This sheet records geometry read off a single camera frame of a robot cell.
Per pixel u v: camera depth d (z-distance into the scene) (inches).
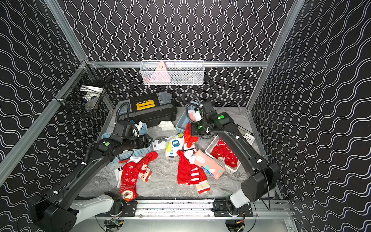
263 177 15.9
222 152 36.6
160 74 35.5
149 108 38.4
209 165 33.6
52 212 14.5
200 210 30.1
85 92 35.0
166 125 43.0
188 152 34.6
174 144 36.3
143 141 26.6
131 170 32.9
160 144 38.5
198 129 25.7
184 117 43.6
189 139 30.3
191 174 33.7
